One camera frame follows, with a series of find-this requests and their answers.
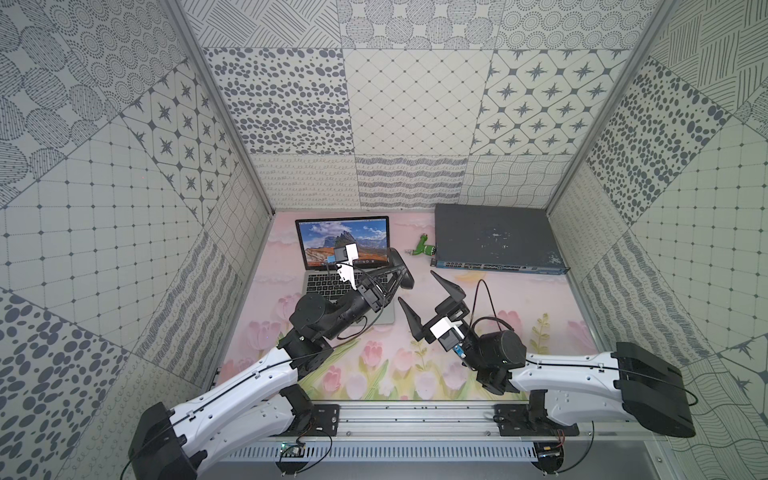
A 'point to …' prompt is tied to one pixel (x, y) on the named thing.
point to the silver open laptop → (317, 240)
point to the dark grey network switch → (497, 238)
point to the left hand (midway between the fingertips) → (398, 258)
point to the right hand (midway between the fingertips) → (417, 278)
